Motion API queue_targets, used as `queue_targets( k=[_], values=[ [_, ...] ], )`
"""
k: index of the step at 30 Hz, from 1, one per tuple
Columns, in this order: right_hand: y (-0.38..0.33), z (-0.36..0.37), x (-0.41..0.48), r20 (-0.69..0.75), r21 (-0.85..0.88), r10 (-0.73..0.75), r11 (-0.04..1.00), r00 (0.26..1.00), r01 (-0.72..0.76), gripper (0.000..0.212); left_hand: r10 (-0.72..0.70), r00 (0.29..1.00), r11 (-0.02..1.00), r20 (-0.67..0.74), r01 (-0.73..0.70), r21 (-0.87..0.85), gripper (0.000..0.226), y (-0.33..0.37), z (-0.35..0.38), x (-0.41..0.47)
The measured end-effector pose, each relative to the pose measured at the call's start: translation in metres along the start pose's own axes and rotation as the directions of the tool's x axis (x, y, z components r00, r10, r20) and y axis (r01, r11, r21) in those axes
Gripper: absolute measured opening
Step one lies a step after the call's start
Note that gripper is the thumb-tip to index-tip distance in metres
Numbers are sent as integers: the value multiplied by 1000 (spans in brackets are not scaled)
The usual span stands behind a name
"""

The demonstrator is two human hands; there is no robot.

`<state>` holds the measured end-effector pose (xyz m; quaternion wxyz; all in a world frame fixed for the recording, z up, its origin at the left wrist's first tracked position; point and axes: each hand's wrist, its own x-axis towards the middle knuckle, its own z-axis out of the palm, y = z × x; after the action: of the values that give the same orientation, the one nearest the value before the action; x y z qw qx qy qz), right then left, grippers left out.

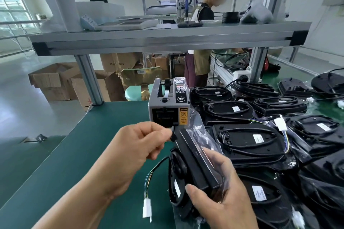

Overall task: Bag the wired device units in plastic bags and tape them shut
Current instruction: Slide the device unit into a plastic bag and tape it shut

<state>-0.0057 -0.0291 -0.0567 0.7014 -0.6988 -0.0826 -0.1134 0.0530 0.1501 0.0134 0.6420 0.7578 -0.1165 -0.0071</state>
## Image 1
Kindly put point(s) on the white power socket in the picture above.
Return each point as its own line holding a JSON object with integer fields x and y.
{"x": 243, "y": 78}

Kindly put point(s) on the finished bagged lamp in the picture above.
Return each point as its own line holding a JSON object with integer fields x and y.
{"x": 193, "y": 161}

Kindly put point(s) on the white flat scale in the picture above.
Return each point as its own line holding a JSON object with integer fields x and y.
{"x": 129, "y": 24}

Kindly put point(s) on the white box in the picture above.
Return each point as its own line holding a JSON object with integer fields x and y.
{"x": 102, "y": 12}

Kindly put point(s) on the grey tape dispenser machine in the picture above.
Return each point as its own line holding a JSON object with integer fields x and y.
{"x": 164, "y": 105}

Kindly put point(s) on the window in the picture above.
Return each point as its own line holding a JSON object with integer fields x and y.
{"x": 16, "y": 19}

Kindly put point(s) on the person's right hand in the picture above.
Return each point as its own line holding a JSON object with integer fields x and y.
{"x": 228, "y": 207}

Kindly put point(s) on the metal floor bracket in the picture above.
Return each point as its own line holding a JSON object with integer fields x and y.
{"x": 38, "y": 138}

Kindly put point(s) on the white handset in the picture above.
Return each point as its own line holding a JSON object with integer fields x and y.
{"x": 87, "y": 22}

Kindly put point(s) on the green round stool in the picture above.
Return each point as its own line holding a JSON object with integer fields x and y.
{"x": 135, "y": 93}

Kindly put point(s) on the grey barcode scanner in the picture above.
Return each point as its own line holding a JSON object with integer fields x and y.
{"x": 257, "y": 12}

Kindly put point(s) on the black cup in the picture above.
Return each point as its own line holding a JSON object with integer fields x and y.
{"x": 231, "y": 18}

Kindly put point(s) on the black flat tray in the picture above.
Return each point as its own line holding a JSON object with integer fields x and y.
{"x": 98, "y": 0}

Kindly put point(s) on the unbagged black lamps with cables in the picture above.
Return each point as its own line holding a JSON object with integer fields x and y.
{"x": 322, "y": 84}

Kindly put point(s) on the grey metal shelf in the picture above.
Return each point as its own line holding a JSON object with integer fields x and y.
{"x": 172, "y": 38}

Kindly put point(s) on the black phone on shelf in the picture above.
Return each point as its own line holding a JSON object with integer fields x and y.
{"x": 190, "y": 24}

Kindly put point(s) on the person's left hand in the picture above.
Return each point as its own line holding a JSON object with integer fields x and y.
{"x": 131, "y": 156}

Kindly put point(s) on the group of bagged black lamps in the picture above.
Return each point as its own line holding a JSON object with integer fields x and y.
{"x": 258, "y": 140}

